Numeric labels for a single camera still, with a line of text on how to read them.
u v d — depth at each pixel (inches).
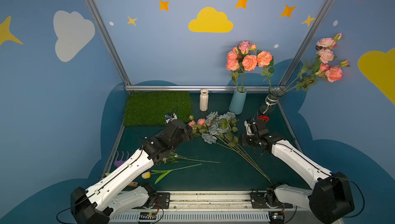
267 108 40.2
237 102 39.9
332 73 27.1
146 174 31.5
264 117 39.9
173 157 34.6
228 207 28.9
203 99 39.9
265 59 28.4
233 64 33.1
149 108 43.7
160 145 20.5
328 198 15.8
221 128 35.3
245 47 32.1
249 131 28.3
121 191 17.3
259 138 25.0
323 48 29.5
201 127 38.8
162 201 29.4
